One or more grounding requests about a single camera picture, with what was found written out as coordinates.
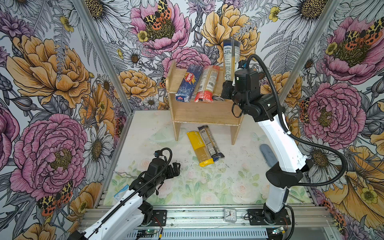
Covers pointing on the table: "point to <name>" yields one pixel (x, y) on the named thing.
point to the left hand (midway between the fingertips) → (172, 170)
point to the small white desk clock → (230, 215)
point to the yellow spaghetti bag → (200, 149)
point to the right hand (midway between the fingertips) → (227, 88)
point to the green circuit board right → (277, 230)
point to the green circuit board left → (147, 231)
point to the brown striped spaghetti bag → (210, 143)
